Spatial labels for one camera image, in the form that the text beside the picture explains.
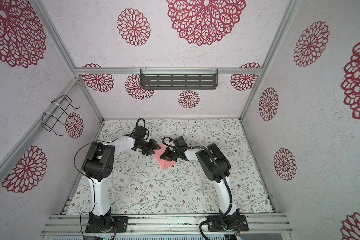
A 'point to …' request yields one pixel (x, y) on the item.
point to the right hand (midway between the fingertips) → (159, 155)
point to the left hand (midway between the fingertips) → (158, 151)
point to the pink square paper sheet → (164, 163)
